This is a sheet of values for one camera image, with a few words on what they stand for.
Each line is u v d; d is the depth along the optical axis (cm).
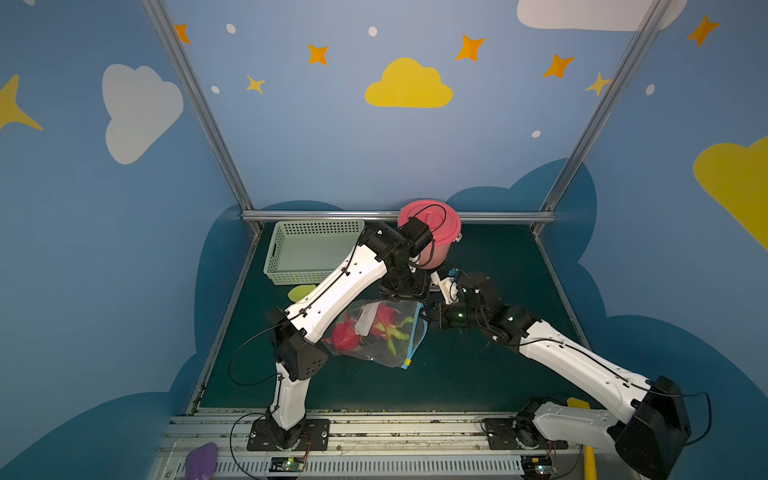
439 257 109
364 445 73
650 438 39
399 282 62
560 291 108
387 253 50
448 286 68
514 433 73
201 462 71
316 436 75
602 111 87
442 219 98
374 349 75
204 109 86
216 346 95
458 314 66
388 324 84
